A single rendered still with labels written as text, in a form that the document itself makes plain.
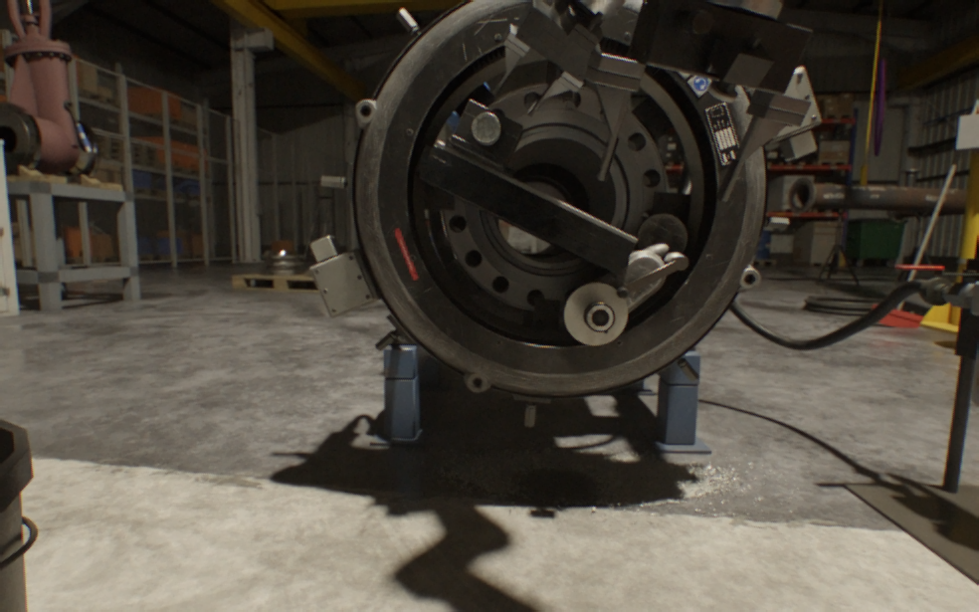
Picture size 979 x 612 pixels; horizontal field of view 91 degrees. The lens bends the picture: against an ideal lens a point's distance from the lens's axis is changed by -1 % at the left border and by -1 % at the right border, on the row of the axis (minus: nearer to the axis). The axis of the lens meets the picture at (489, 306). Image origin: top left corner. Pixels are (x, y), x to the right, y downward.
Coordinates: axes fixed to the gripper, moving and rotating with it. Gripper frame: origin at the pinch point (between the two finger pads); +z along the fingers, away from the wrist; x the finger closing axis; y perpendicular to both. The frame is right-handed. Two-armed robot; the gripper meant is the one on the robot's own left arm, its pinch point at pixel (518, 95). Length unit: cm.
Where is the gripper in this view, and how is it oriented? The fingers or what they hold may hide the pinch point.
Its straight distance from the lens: 90.8
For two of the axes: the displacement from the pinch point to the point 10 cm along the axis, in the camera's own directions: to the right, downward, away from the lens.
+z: -5.3, 5.2, 6.7
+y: 0.3, -7.8, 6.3
